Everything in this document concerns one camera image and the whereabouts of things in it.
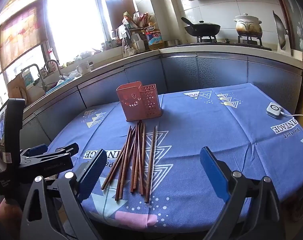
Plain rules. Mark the person's left forearm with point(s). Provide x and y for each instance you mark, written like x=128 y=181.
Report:
x=9 y=215

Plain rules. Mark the steel wok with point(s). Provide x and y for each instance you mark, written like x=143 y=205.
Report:
x=280 y=30

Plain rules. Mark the grey-blue kitchen cabinets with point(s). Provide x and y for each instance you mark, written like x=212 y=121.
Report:
x=216 y=72

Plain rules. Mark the yellow cooking oil bottle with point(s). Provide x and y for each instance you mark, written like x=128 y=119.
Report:
x=154 y=37

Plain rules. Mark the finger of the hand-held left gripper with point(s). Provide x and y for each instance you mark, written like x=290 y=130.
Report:
x=39 y=149
x=49 y=162

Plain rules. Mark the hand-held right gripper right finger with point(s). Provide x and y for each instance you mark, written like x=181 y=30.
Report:
x=214 y=175

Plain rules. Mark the blue printed tablecloth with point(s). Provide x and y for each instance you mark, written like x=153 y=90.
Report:
x=204 y=130

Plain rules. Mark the gas stove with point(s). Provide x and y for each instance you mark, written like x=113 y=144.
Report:
x=231 y=43

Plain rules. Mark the white mug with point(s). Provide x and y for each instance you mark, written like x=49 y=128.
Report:
x=84 y=68

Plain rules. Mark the white clay pot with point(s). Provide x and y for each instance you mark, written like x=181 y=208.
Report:
x=249 y=26

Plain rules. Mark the black wok with lid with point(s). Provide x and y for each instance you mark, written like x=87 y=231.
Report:
x=204 y=28

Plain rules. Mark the kitchen countertop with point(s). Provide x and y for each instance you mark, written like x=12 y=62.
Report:
x=176 y=50

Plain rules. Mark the glass cabinet door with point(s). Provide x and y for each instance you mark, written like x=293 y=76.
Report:
x=301 y=30

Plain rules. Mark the pink plastic utensil holder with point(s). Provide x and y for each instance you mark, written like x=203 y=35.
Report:
x=134 y=102

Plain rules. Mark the wooden cutting board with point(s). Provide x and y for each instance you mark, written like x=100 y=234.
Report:
x=17 y=91

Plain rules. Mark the bunch of wooden chopsticks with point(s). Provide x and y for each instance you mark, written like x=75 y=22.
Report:
x=136 y=160

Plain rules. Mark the white wok stand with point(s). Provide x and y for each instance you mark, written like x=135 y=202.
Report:
x=285 y=46

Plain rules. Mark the small white electronic device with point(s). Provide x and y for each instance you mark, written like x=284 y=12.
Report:
x=274 y=109

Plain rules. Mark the white plastic jug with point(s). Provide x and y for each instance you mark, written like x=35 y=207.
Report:
x=137 y=43

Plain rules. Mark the roller window blind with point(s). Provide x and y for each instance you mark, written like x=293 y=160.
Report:
x=21 y=35

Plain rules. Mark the kitchen window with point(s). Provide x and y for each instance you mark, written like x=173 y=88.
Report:
x=74 y=17

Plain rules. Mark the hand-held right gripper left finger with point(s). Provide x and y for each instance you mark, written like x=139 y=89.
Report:
x=94 y=172

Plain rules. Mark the pile of food bags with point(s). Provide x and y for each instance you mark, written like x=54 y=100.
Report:
x=137 y=18

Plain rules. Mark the chrome sink faucet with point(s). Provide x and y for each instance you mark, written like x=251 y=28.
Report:
x=51 y=60
x=31 y=65

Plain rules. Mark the small steel bowl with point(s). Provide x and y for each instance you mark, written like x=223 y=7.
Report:
x=172 y=43

